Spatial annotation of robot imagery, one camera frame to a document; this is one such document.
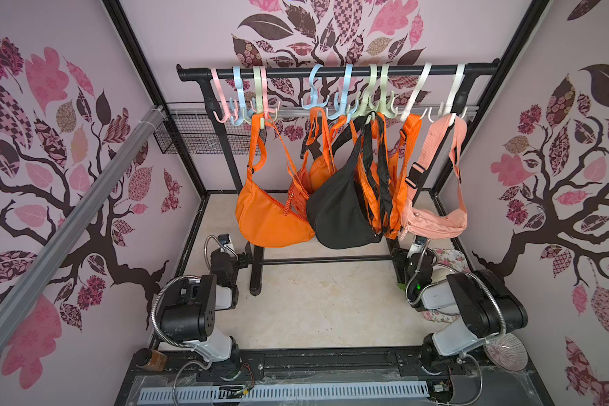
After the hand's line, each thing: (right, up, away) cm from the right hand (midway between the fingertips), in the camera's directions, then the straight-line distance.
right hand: (413, 242), depth 92 cm
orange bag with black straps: (-53, +10, -17) cm, 57 cm away
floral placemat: (+20, -7, +6) cm, 22 cm away
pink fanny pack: (-6, +9, -19) cm, 22 cm away
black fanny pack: (-30, +11, -24) cm, 40 cm away
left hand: (-66, -2, +2) cm, 66 cm away
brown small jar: (-82, -30, -23) cm, 90 cm away
